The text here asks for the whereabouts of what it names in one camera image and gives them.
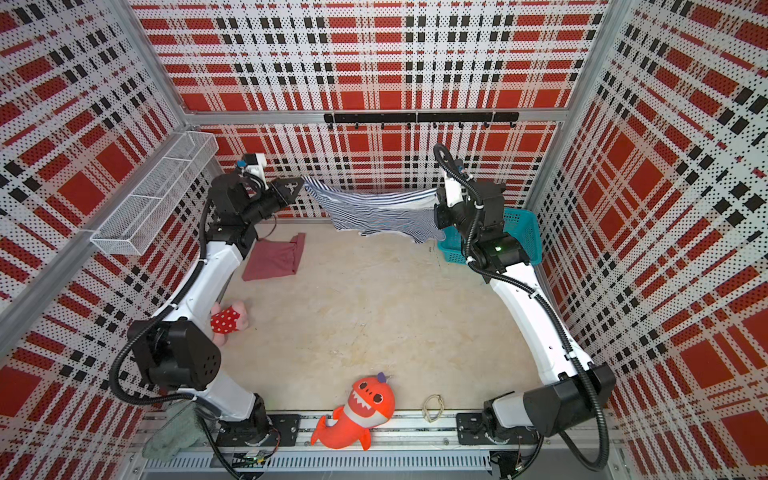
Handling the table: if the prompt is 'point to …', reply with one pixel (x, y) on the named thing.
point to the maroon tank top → (273, 258)
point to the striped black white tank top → (405, 212)
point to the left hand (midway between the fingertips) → (309, 179)
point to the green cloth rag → (183, 429)
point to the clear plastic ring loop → (425, 411)
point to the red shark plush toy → (370, 404)
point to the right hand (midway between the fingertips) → (445, 190)
